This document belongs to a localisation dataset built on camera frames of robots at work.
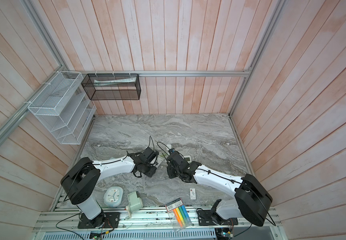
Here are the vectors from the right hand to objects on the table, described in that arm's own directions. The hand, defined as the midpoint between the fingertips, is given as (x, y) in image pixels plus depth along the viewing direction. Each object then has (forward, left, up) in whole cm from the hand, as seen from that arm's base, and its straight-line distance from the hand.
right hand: (170, 168), depth 85 cm
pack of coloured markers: (-23, -5, -5) cm, 24 cm away
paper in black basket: (+42, +37, +30) cm, 64 cm away
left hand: (0, +12, -6) cm, 14 cm away
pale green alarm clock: (-15, +30, -3) cm, 34 cm away
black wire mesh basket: (+53, +44, +12) cm, 70 cm away
